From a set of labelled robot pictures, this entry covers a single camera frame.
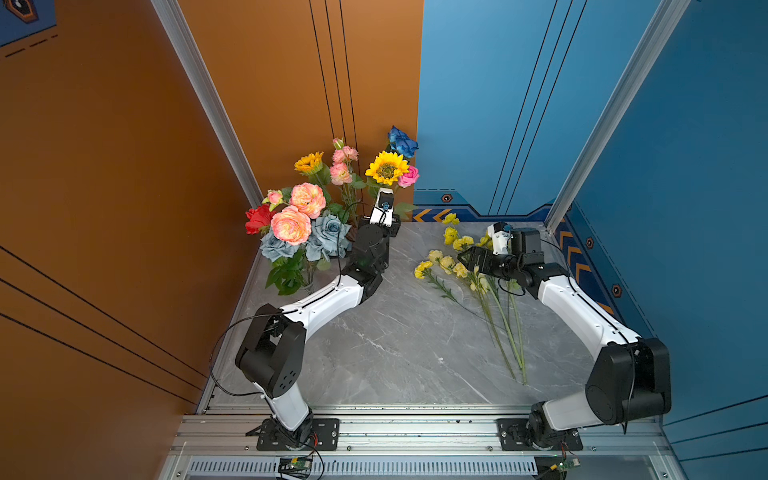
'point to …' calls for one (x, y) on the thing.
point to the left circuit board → (295, 467)
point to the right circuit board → (555, 467)
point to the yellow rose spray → (479, 284)
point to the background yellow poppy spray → (451, 233)
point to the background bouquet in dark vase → (355, 197)
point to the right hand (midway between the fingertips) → (470, 258)
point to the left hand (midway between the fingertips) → (379, 195)
